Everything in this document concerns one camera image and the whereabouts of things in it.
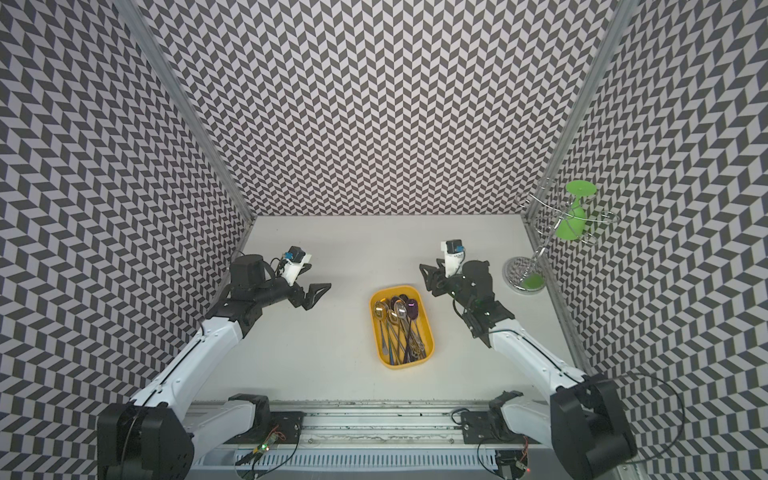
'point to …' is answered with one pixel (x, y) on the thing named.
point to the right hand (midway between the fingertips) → (429, 268)
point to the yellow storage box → (411, 292)
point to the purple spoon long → (412, 313)
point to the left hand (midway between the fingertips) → (317, 277)
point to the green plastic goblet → (571, 227)
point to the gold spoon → (392, 317)
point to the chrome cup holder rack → (550, 202)
